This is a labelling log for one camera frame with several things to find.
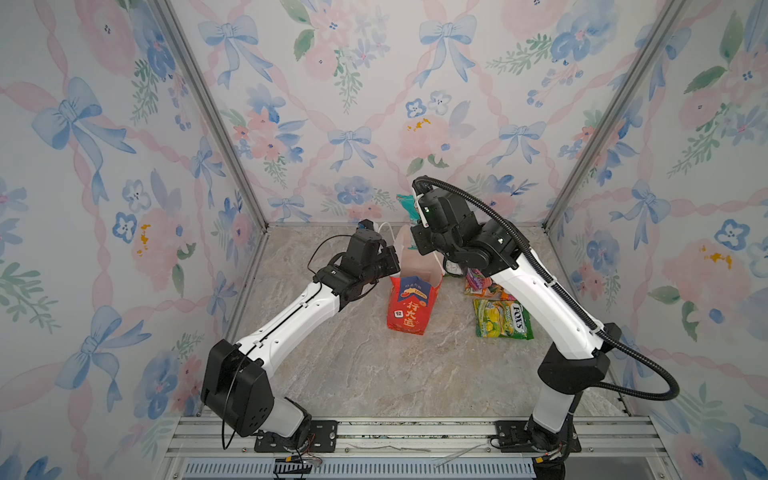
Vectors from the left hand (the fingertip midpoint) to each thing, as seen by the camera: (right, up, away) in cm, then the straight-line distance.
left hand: (402, 253), depth 78 cm
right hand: (+5, +8, -10) cm, 14 cm away
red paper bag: (+3, -10, 0) cm, 11 cm away
